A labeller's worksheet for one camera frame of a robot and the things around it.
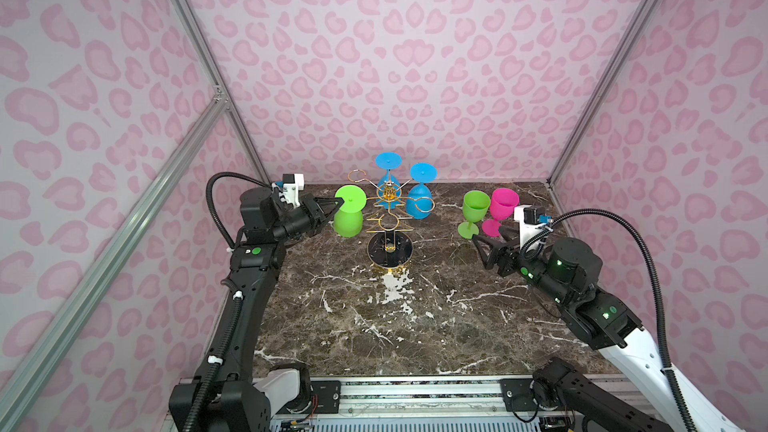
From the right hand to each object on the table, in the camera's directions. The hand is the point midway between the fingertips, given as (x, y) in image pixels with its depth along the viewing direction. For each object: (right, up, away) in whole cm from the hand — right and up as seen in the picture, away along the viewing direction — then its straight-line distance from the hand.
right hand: (487, 232), depth 65 cm
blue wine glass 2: (-12, +8, +28) cm, 31 cm away
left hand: (-31, +8, +4) cm, 32 cm away
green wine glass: (-32, +3, +12) cm, 34 cm away
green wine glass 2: (+6, +6, +33) cm, 34 cm away
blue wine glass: (-22, +10, +13) cm, 27 cm away
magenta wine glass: (+17, +6, +36) cm, 41 cm away
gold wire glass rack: (-21, -8, +33) cm, 40 cm away
